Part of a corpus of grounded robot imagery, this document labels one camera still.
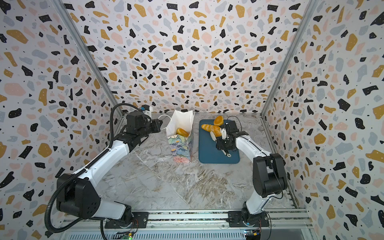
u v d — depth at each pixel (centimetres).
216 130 104
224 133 87
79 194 41
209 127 109
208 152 101
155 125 73
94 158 93
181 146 83
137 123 62
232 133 69
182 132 97
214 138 95
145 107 72
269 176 47
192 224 73
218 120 112
